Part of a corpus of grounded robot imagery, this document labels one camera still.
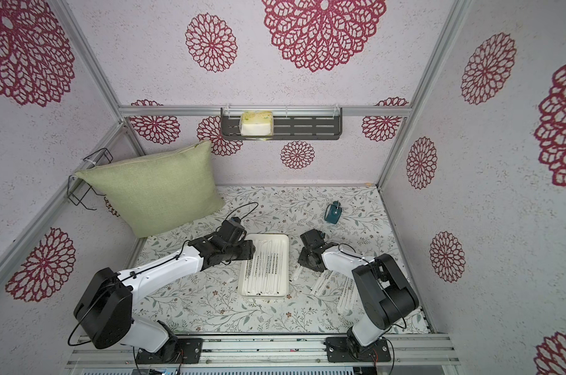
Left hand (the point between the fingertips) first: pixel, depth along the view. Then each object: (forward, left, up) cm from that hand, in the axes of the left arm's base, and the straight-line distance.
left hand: (248, 250), depth 87 cm
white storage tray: (+5, -13, -11) cm, 18 cm away
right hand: (+1, -21, -9) cm, 23 cm away
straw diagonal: (-3, -11, -9) cm, 14 cm away
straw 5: (-3, -9, -9) cm, 13 cm away
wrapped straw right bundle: (-9, -28, -9) cm, 30 cm away
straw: (-7, +1, -9) cm, 11 cm away
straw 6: (-16, -36, -9) cm, 40 cm away
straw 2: (-4, -3, -9) cm, 10 cm away
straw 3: (-3, -4, -9) cm, 10 cm away
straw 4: (-3, -7, -9) cm, 12 cm away
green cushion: (+13, +30, +17) cm, 37 cm away
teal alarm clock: (+21, -35, -4) cm, 41 cm away
